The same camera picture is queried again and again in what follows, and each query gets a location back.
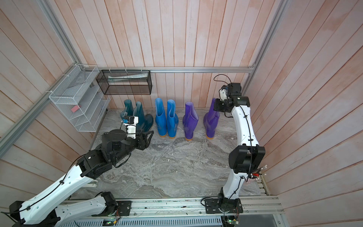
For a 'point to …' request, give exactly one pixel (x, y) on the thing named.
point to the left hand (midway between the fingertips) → (148, 134)
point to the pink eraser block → (75, 109)
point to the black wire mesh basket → (125, 82)
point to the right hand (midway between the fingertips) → (214, 104)
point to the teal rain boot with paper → (128, 110)
